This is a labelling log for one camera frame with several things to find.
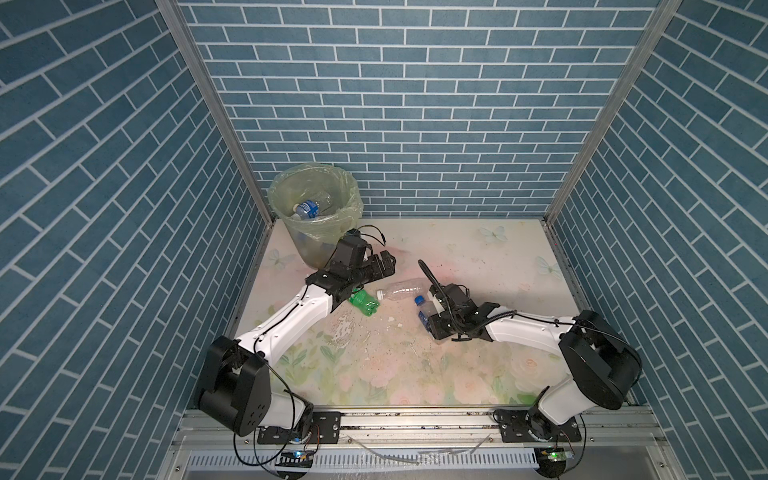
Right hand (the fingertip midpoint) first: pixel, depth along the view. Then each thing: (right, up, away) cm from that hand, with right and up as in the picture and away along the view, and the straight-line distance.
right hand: (429, 321), depth 90 cm
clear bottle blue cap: (0, +3, +3) cm, 4 cm away
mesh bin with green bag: (-30, +40, +14) cm, 51 cm away
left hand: (-13, +18, -6) cm, 23 cm away
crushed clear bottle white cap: (-7, +9, +7) cm, 13 cm away
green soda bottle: (-20, +5, +4) cm, 21 cm away
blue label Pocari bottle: (-39, +35, +6) cm, 53 cm away
